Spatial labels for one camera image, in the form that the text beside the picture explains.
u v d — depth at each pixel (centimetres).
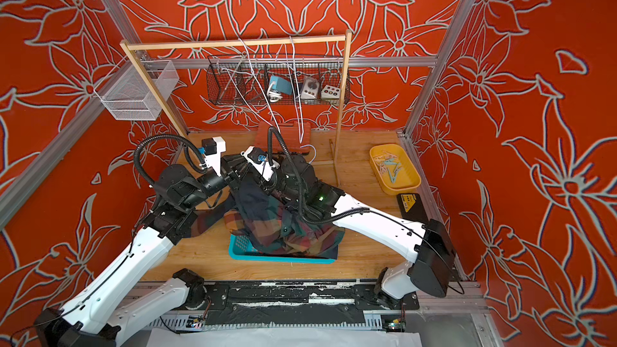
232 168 57
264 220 70
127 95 84
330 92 94
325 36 62
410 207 90
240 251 80
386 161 106
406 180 101
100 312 40
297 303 73
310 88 90
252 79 101
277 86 84
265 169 52
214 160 54
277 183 56
